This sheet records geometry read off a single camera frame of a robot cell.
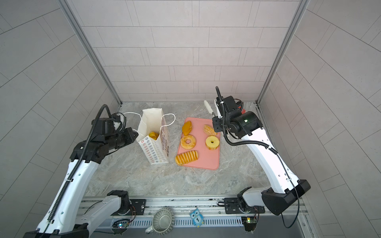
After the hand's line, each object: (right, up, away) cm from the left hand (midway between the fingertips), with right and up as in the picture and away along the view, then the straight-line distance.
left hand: (142, 131), depth 71 cm
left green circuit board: (-8, -41, -6) cm, 42 cm away
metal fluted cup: (+11, -41, -3) cm, 42 cm away
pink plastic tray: (+32, -18, +16) cm, 41 cm away
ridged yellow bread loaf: (+20, -16, +14) cm, 29 cm away
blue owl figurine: (+27, -39, -3) cm, 47 cm away
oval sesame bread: (+34, -2, +23) cm, 41 cm away
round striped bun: (+1, -4, +17) cm, 17 cm away
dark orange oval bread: (+20, -1, +28) cm, 34 cm away
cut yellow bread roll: (+36, -11, +18) cm, 41 cm away
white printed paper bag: (+6, -10, +5) cm, 13 cm away
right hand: (+36, +5, 0) cm, 36 cm away
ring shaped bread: (+19, -11, +20) cm, 30 cm away
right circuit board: (+51, -42, -3) cm, 66 cm away
